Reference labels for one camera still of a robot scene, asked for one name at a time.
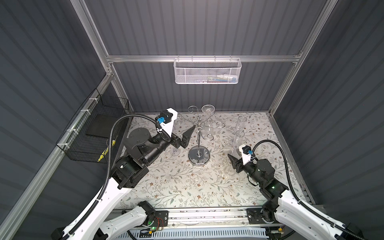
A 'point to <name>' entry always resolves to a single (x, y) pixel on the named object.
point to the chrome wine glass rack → (200, 155)
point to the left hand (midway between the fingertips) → (184, 119)
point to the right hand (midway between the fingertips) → (235, 153)
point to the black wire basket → (88, 134)
